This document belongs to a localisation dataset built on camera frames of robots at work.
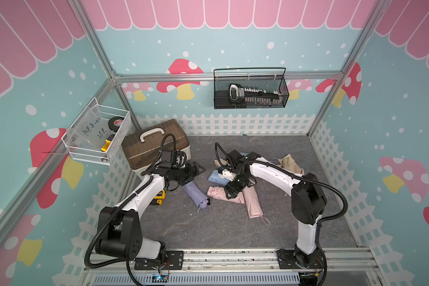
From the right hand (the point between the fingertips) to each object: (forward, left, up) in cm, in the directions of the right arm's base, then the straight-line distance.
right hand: (232, 191), depth 87 cm
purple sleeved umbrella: (+3, +21, -3) cm, 21 cm away
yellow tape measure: (+1, +37, -5) cm, 38 cm away
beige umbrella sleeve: (+18, -33, -2) cm, 38 cm away
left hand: (+5, +16, +7) cm, 18 cm away
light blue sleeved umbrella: (+10, +9, -2) cm, 14 cm away
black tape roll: (+21, +53, +27) cm, 63 cm away
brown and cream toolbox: (+16, +44, +15) cm, 49 cm away
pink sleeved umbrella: (-5, -10, -4) cm, 12 cm away
